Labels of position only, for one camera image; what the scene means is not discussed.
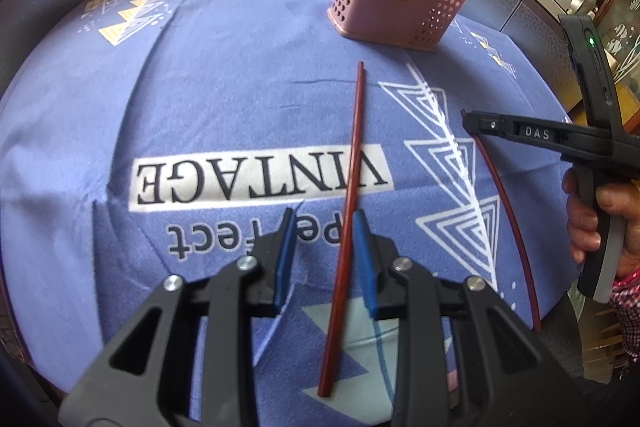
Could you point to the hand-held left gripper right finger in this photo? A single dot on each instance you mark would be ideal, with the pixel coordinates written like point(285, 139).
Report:
point(362, 257)

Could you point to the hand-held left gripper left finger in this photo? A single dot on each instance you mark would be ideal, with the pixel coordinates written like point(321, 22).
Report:
point(285, 257)

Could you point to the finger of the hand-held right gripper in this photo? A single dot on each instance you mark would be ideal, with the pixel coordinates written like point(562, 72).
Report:
point(510, 129)

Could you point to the dark red wooden chopstick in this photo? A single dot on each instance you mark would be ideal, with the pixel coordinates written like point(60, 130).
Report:
point(352, 167)
point(514, 232)

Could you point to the person's right hand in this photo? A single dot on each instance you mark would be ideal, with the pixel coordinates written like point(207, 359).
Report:
point(580, 222)

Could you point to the patterned glass door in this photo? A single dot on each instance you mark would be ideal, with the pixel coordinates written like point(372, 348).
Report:
point(625, 32)

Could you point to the blue printed tablecloth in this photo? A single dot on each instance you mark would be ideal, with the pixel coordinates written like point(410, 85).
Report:
point(200, 82)

